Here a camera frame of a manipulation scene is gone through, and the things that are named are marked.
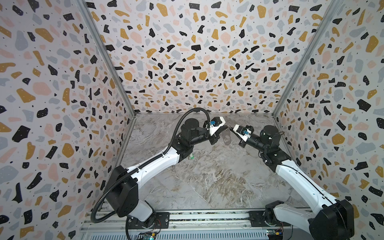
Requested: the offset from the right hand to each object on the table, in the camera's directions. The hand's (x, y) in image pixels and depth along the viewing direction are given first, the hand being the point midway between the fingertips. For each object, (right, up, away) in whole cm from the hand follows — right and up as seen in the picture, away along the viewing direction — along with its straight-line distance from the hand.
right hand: (232, 125), depth 72 cm
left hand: (-3, +1, -5) cm, 6 cm away
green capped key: (-22, -20, +25) cm, 39 cm away
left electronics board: (-40, -52, -2) cm, 66 cm away
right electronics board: (+20, -53, -1) cm, 56 cm away
